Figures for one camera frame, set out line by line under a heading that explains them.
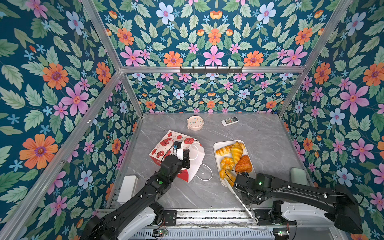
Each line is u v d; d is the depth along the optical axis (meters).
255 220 0.70
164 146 0.86
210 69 0.93
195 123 1.11
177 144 0.68
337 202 0.46
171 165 0.58
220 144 1.01
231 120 1.14
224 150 0.96
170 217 0.74
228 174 0.84
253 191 0.56
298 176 0.85
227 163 0.91
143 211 0.60
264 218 0.72
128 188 0.78
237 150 0.91
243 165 0.88
